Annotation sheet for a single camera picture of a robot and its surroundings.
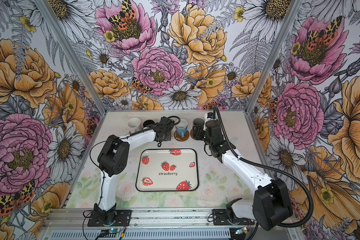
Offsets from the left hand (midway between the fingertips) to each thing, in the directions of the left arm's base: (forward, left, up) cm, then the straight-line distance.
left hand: (164, 138), depth 101 cm
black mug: (+10, +11, +5) cm, 16 cm away
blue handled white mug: (+5, -11, +6) cm, 14 cm away
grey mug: (+7, -22, +6) cm, 24 cm away
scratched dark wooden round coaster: (+2, -10, -2) cm, 10 cm away
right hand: (-8, -20, +17) cm, 27 cm away
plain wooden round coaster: (+6, -19, -4) cm, 20 cm away
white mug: (+11, +22, +2) cm, 24 cm away
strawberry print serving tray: (-20, -3, -4) cm, 21 cm away
